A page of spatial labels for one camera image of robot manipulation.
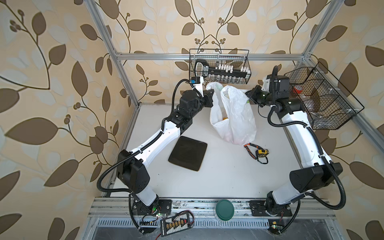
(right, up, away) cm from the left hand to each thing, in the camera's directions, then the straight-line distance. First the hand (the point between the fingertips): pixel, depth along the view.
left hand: (216, 88), depth 69 cm
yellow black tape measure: (+29, -35, +20) cm, 50 cm away
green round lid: (+3, -55, -3) cm, 55 cm away
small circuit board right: (+28, -67, +2) cm, 73 cm away
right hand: (+16, -1, +5) cm, 17 cm away
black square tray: (-14, -36, +25) cm, 46 cm away
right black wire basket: (+55, -8, +4) cm, 56 cm away
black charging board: (-20, -63, -1) cm, 66 cm away
